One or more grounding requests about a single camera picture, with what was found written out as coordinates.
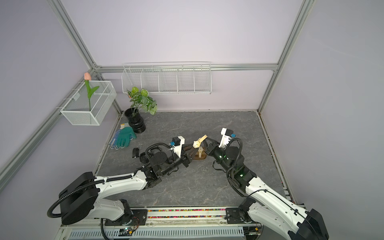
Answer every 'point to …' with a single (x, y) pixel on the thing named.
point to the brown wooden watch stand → (203, 155)
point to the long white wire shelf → (170, 77)
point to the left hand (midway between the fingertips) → (197, 147)
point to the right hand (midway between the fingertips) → (202, 137)
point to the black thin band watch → (135, 152)
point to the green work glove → (124, 135)
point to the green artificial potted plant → (140, 98)
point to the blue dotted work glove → (112, 143)
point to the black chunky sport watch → (143, 158)
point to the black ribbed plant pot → (135, 120)
